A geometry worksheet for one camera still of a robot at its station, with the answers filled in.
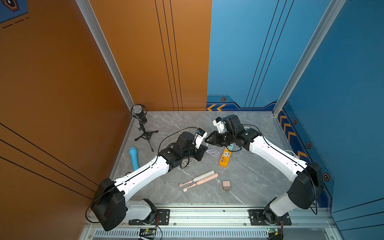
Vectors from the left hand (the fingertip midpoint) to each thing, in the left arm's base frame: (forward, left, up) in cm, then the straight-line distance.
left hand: (206, 145), depth 78 cm
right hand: (+2, 0, +2) cm, 3 cm away
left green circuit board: (-36, +29, -21) cm, 50 cm away
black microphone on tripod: (+20, +40, +5) cm, 45 cm away
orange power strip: (+1, -12, -16) cm, 20 cm away
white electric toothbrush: (-9, 0, -17) cm, 19 cm away
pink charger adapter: (-15, -11, -17) cm, 25 cm away
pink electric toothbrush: (-12, +2, -18) cm, 22 cm away
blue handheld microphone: (+5, +46, -16) cm, 49 cm away
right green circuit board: (-35, -34, -21) cm, 53 cm away
